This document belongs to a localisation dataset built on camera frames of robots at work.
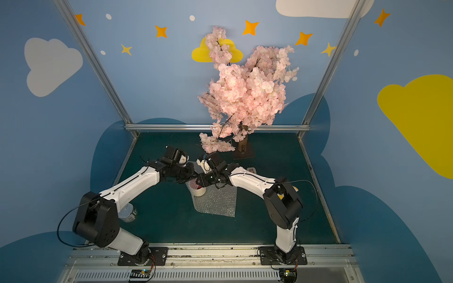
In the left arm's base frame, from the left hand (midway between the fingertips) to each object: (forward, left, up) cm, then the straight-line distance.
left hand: (200, 172), depth 86 cm
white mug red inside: (-6, +1, -7) cm, 10 cm away
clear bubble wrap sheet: (-9, -10, -13) cm, 19 cm away
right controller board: (-40, -40, -16) cm, 59 cm away
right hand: (-2, 0, -2) cm, 3 cm away
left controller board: (-41, +22, -16) cm, 49 cm away
